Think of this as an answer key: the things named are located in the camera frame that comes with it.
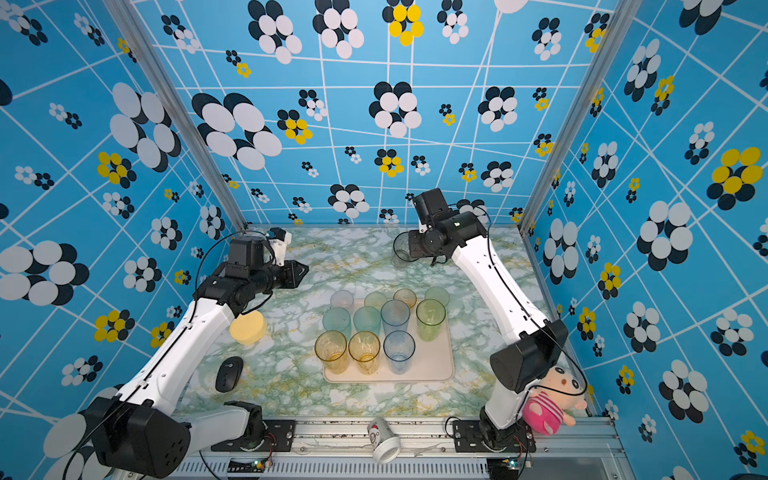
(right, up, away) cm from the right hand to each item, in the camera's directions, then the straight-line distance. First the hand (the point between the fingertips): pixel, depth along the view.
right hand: (422, 244), depth 79 cm
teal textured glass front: (-25, -22, +10) cm, 35 cm away
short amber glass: (-4, -16, +15) cm, 22 cm away
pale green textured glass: (+6, -14, +10) cm, 18 cm away
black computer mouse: (-53, -36, +3) cm, 64 cm away
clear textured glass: (-24, -17, +15) cm, 33 cm away
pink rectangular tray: (+3, -34, +7) cm, 35 cm away
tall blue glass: (-6, -28, -1) cm, 28 cm away
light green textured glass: (-13, -17, +13) cm, 25 cm away
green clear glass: (+3, -21, +9) cm, 23 cm away
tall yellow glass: (-24, -26, -4) cm, 36 cm away
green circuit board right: (+21, -53, -9) cm, 57 cm away
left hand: (-31, -6, 0) cm, 31 cm away
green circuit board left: (-45, -55, -7) cm, 71 cm away
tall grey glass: (-6, -1, -4) cm, 7 cm away
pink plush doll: (+33, -39, -6) cm, 51 cm away
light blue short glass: (-7, -22, +12) cm, 26 cm away
